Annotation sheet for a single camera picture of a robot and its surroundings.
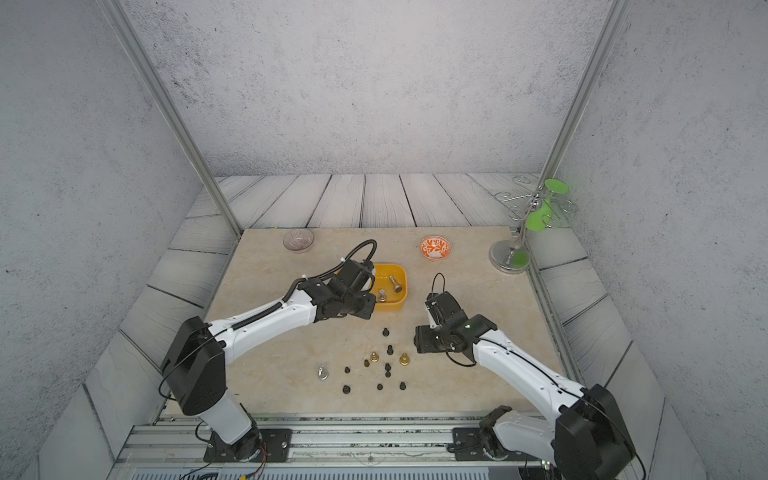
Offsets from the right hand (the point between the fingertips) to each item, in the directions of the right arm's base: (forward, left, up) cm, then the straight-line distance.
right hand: (425, 340), depth 82 cm
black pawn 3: (-5, +22, -8) cm, 24 cm away
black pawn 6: (-9, +6, -9) cm, 14 cm away
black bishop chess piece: (0, +10, -8) cm, 13 cm away
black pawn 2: (-3, +17, -9) cm, 19 cm away
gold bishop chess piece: (-2, +6, -7) cm, 10 cm away
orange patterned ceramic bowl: (+40, -6, -7) cm, 41 cm away
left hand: (+9, +13, +4) cm, 16 cm away
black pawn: (+6, +11, -9) cm, 16 cm away
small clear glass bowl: (+42, +46, -5) cm, 62 cm away
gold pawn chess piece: (-2, +14, -8) cm, 16 cm away
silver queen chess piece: (+22, +8, -7) cm, 24 cm away
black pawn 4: (-10, +22, -9) cm, 25 cm away
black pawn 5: (-9, +13, -9) cm, 18 cm away
